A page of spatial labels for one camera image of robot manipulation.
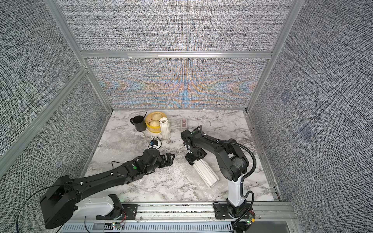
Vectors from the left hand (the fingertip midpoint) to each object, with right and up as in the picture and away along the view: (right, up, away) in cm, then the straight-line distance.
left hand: (172, 156), depth 82 cm
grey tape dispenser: (+7, +17, +25) cm, 31 cm away
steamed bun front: (-14, +19, +20) cm, 31 cm away
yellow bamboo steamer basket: (-13, +14, +22) cm, 29 cm away
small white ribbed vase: (-5, +16, +11) cm, 20 cm away
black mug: (-24, +19, +19) cm, 37 cm away
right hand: (+14, -2, +9) cm, 17 cm away
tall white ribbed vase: (+20, -10, -3) cm, 22 cm away
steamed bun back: (-14, +24, +27) cm, 38 cm away
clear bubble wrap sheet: (-39, +2, +16) cm, 42 cm away
